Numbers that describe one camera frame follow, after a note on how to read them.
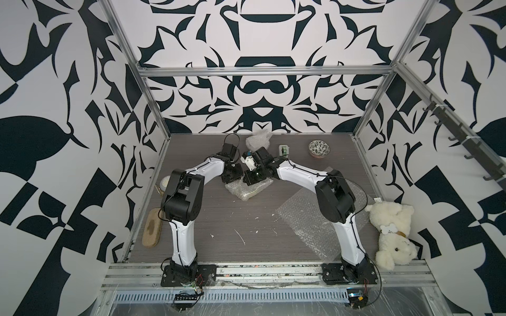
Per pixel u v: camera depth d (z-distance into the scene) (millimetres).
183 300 725
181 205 525
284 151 1077
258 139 1094
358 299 707
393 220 793
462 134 600
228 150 814
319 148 1115
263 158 775
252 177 847
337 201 548
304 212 892
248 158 870
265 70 905
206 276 742
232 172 849
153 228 826
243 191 886
